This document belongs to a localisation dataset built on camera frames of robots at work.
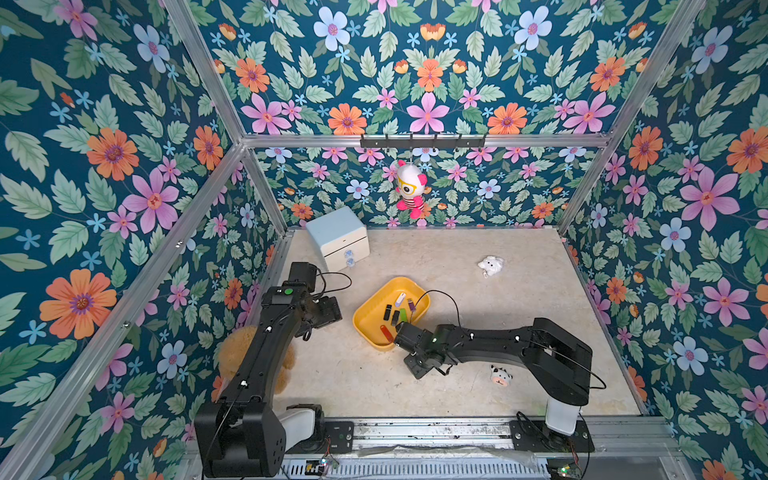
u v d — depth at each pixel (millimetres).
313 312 717
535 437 722
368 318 949
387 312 958
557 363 469
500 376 820
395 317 953
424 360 634
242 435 387
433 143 929
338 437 734
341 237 982
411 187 970
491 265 1043
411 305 980
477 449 724
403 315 958
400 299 985
